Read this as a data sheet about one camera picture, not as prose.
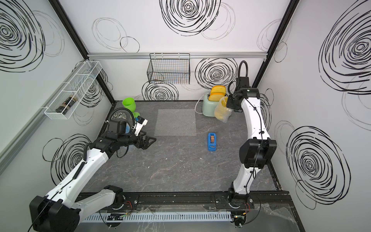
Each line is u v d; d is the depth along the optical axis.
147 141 0.67
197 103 1.08
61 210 0.37
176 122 1.07
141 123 0.68
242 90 0.61
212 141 0.94
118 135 0.59
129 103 1.01
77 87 0.74
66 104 0.67
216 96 0.96
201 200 0.76
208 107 1.04
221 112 0.84
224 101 0.82
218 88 0.99
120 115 1.06
